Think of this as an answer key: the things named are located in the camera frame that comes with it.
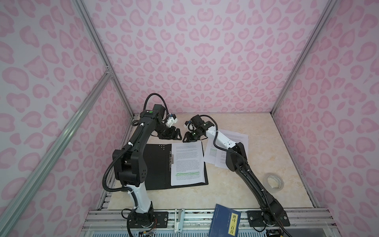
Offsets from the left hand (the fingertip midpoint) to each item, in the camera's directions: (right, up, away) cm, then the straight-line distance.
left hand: (176, 135), depth 85 cm
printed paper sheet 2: (+6, -19, +7) cm, 22 cm away
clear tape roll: (+56, -27, 0) cm, 62 cm away
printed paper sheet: (+21, -14, +11) cm, 27 cm away
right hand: (+5, -3, +16) cm, 17 cm away
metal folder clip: (-4, -15, +10) cm, 19 cm away
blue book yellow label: (+26, -41, -13) cm, 51 cm away
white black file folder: (-12, -17, +8) cm, 22 cm away
